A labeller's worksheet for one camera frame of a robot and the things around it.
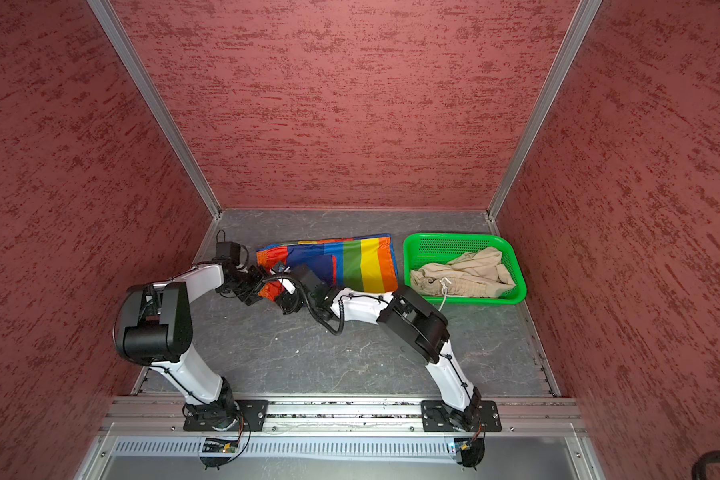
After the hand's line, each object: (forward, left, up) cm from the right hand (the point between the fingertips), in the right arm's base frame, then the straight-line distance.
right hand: (286, 290), depth 89 cm
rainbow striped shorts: (+14, -22, -6) cm, 27 cm away
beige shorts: (+5, -61, -1) cm, 61 cm away
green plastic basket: (+17, -46, -3) cm, 49 cm away
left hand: (+3, +7, -5) cm, 9 cm away
